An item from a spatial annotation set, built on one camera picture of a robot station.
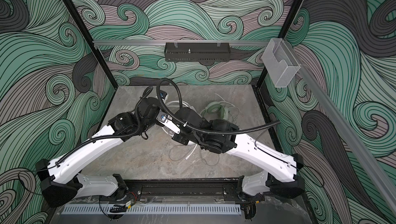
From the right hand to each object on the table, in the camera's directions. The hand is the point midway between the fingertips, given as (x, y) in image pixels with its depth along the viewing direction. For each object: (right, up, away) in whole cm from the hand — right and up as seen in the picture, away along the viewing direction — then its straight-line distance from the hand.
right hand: (175, 123), depth 60 cm
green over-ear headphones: (+22, +3, +38) cm, 43 cm away
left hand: (-6, +5, +12) cm, 14 cm away
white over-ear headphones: (-4, -4, +4) cm, 7 cm away
